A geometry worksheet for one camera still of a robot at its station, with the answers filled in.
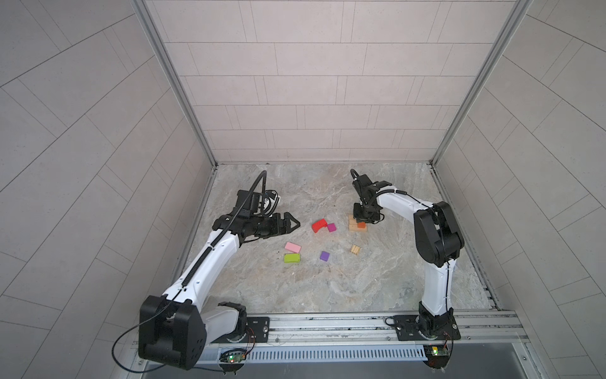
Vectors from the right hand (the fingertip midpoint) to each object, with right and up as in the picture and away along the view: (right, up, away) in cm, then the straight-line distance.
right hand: (357, 219), depth 97 cm
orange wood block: (+1, -2, -4) cm, 4 cm away
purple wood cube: (-14, -12, -10) cm, 21 cm away
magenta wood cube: (-11, -3, -3) cm, 12 cm away
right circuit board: (+18, -34, -27) cm, 48 cm away
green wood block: (-26, -13, -10) cm, 31 cm away
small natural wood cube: (-3, -10, -9) cm, 13 cm away
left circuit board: (-39, -32, -33) cm, 60 cm away
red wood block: (-16, -1, -3) cm, 16 cm away
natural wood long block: (-2, -2, -3) cm, 4 cm away
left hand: (-24, +2, -20) cm, 31 cm away
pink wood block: (-26, -9, -8) cm, 29 cm away
